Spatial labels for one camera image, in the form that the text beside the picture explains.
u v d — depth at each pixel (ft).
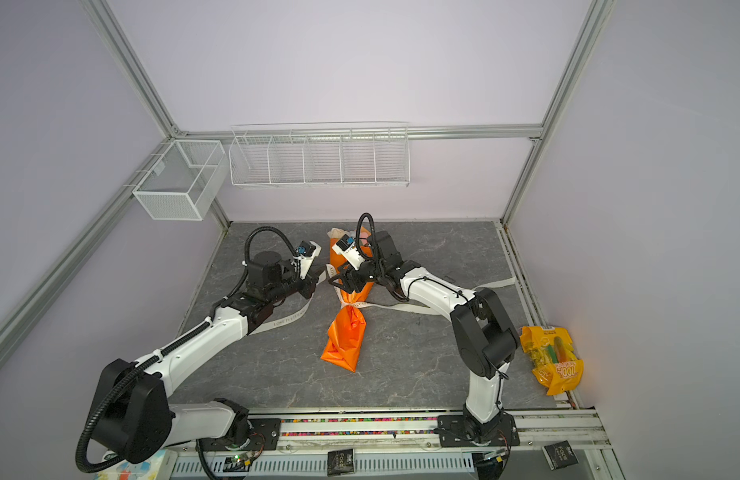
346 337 2.78
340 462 2.23
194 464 2.32
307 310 3.00
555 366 2.62
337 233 3.52
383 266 2.30
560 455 2.27
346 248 2.47
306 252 2.28
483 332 1.61
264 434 2.42
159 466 2.16
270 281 2.11
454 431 2.35
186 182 3.25
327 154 3.18
